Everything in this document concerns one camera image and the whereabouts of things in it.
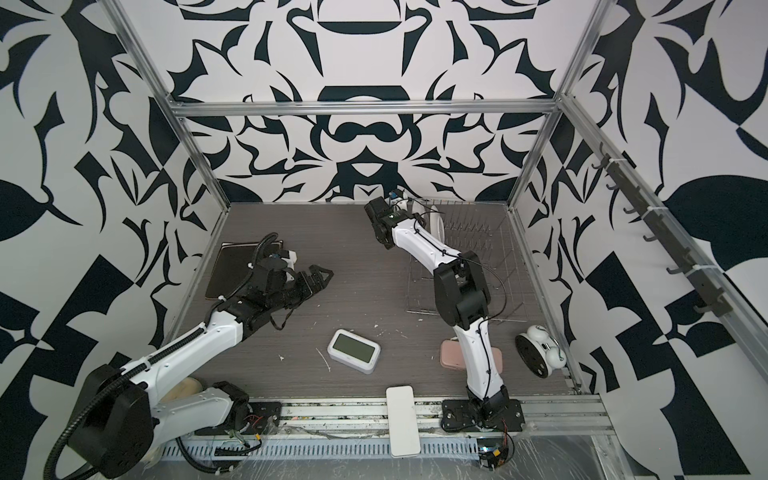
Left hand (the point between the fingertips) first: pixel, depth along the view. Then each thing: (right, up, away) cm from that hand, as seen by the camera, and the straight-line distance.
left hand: (326, 274), depth 82 cm
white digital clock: (+8, -20, -1) cm, 22 cm away
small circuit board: (+41, -40, -11) cm, 59 cm away
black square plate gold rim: (-36, +1, +20) cm, 41 cm away
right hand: (+27, +15, +13) cm, 33 cm away
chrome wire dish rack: (+52, +13, +23) cm, 58 cm away
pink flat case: (+34, -23, +2) cm, 41 cm away
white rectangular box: (+20, -33, -11) cm, 40 cm away
